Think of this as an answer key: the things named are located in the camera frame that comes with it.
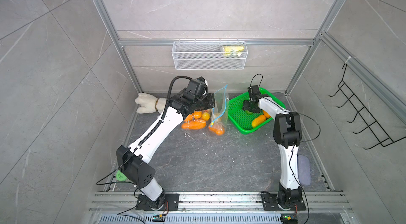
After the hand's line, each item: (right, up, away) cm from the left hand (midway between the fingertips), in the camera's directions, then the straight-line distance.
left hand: (217, 98), depth 74 cm
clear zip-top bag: (+2, -7, +6) cm, 9 cm away
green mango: (+22, -8, +24) cm, 34 cm away
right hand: (+24, -4, +33) cm, 41 cm away
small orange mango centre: (-10, -9, +20) cm, 24 cm away
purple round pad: (+45, -37, +6) cm, 59 cm away
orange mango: (+28, -13, +24) cm, 39 cm away
